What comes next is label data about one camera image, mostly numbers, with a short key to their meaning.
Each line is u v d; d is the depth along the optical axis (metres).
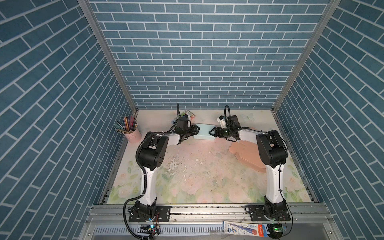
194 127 0.94
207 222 0.72
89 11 0.72
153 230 0.71
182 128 0.83
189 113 1.17
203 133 1.01
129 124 0.96
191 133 0.94
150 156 0.56
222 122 0.96
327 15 0.74
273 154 0.57
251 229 0.69
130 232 0.68
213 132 0.96
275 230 0.70
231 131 0.84
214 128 0.94
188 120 0.87
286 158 0.59
